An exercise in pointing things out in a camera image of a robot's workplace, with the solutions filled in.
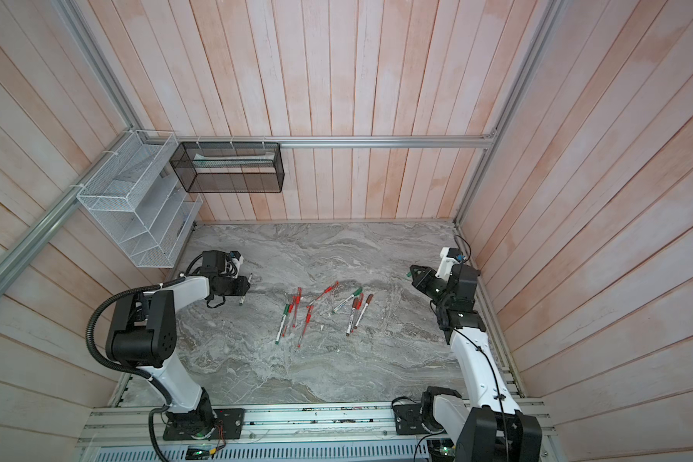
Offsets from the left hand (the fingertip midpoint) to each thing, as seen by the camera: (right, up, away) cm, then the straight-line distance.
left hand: (245, 286), depth 99 cm
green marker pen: (0, -5, -4) cm, 7 cm away
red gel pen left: (+19, -5, -3) cm, 20 cm away
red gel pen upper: (+28, -2, -1) cm, 29 cm away
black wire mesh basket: (-7, +43, +5) cm, 44 cm away
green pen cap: (+54, +6, -19) cm, 57 cm away
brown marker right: (+43, -5, -3) cm, 44 cm away
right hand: (+55, +9, -17) cm, 58 cm away
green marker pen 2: (+15, -7, -4) cm, 17 cm away
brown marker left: (+39, -5, -3) cm, 39 cm away
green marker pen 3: (+40, -2, -1) cm, 40 cm away
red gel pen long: (+23, -11, -7) cm, 26 cm away
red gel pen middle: (+17, -6, -4) cm, 19 cm away
